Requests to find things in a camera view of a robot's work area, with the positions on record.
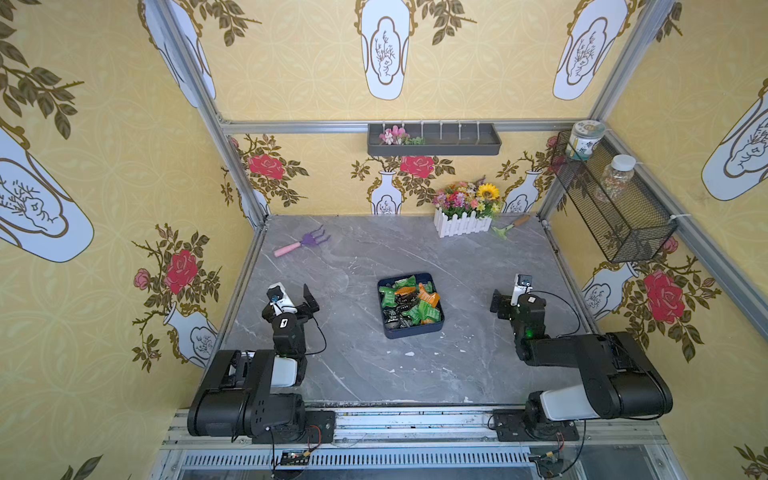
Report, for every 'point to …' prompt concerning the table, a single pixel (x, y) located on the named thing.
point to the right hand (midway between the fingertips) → (518, 291)
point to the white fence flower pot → (460, 223)
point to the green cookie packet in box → (423, 311)
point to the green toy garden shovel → (502, 232)
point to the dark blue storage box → (410, 304)
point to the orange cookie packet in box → (433, 298)
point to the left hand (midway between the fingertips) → (279, 293)
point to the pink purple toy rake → (308, 239)
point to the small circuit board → (294, 458)
